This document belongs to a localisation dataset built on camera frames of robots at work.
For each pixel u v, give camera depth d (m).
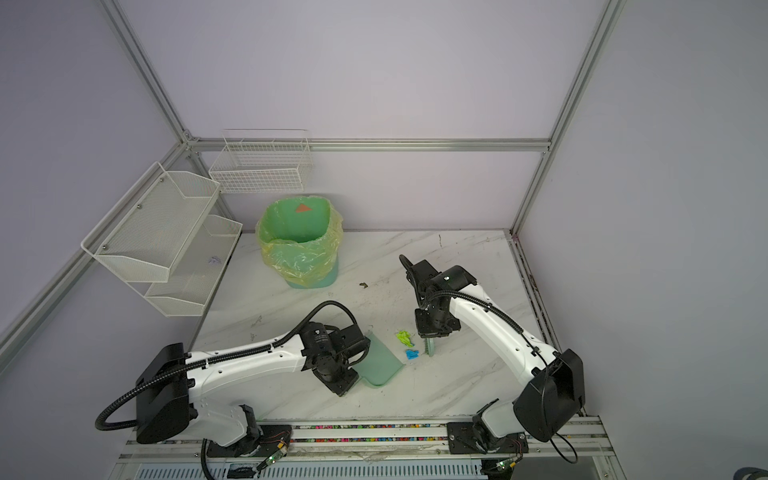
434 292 0.54
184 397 0.40
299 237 1.04
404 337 0.90
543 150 0.96
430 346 0.88
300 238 0.84
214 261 0.93
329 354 0.56
